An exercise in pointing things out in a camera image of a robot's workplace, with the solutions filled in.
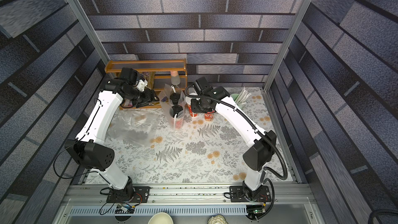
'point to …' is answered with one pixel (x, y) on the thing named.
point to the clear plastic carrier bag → (173, 104)
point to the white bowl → (160, 218)
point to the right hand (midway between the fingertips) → (194, 107)
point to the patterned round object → (217, 219)
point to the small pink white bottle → (175, 79)
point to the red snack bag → (150, 76)
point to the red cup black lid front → (177, 114)
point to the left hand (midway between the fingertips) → (155, 99)
